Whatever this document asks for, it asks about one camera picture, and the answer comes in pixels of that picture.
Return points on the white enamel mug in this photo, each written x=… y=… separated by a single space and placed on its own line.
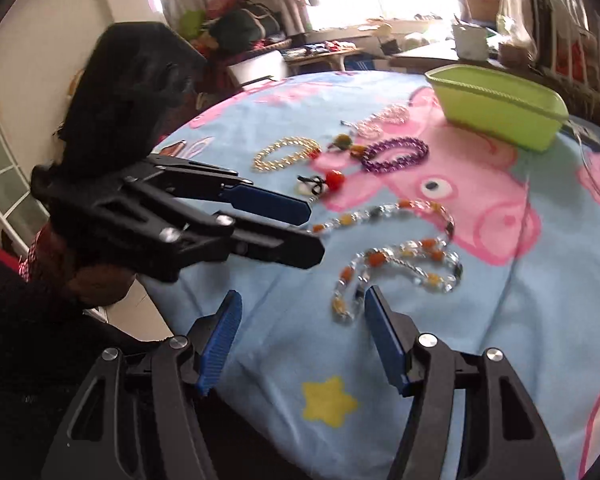
x=470 y=42

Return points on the small wooden table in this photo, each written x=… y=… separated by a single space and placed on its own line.
x=325 y=56

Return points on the dark green duffel bag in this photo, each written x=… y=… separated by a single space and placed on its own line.
x=240 y=25

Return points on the dark wooden desk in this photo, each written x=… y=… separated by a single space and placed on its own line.
x=430 y=55

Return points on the cardboard box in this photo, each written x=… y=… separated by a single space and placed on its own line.
x=480 y=6

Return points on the white folded board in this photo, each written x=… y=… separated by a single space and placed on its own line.
x=257 y=70

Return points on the person's dark clothing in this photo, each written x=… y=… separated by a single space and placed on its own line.
x=20 y=360

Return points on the white wooden rack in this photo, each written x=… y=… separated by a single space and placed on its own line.
x=575 y=60

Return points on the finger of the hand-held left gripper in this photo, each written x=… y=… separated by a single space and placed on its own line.
x=270 y=206
x=280 y=250

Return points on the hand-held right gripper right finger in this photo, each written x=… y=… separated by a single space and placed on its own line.
x=385 y=345

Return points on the green plastic basket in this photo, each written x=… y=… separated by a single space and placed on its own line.
x=490 y=110

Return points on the person's left hand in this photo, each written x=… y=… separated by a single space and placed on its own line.
x=95 y=285

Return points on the green plastic bag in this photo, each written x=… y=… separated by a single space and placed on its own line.
x=194 y=22

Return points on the clear bag of biscuits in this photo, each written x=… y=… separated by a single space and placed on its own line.
x=515 y=52

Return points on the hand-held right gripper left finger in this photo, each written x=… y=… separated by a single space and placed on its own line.
x=220 y=350

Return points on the white framed glass door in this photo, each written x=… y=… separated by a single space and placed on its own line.
x=0 y=160

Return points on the blue pig-print blanket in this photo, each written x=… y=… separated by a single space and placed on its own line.
x=480 y=335

